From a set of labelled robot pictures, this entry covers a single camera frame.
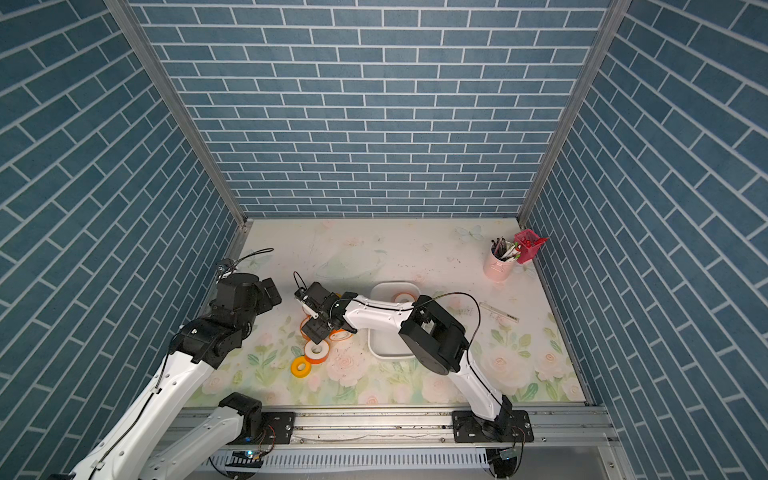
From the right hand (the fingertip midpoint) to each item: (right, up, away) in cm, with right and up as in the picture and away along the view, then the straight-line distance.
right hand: (319, 323), depth 90 cm
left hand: (-10, +13, -14) cm, 21 cm away
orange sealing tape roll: (+7, -3, -3) cm, 8 cm away
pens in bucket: (+58, +22, +8) cm, 62 cm away
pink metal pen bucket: (+57, +15, +7) cm, 59 cm away
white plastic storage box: (+21, -5, -3) cm, 22 cm away
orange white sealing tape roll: (+1, -7, -7) cm, 10 cm away
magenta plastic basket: (+69, +24, +10) cm, 73 cm away
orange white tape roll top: (+26, +7, +7) cm, 28 cm away
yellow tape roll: (-4, -11, -6) cm, 13 cm away
